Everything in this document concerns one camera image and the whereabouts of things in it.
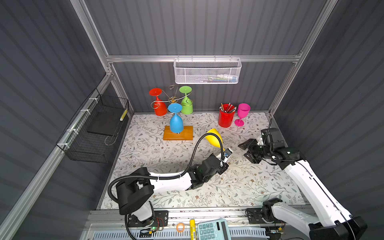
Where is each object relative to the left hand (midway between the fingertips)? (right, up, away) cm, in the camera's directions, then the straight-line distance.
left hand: (226, 154), depth 77 cm
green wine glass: (-21, +27, +16) cm, 38 cm away
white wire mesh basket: (-7, +57, +34) cm, 67 cm away
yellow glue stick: (-17, -34, -8) cm, 39 cm away
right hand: (+7, +3, -3) cm, 8 cm away
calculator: (-7, -34, -8) cm, 36 cm away
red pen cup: (+5, +23, +24) cm, 34 cm away
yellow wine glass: (-5, +7, +11) cm, 14 cm away
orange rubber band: (-25, -34, -6) cm, 43 cm away
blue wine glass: (-27, +16, +6) cm, 31 cm away
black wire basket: (-68, +9, -5) cm, 69 cm away
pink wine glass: (+18, +27, +27) cm, 42 cm away
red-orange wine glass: (-38, +26, +15) cm, 48 cm away
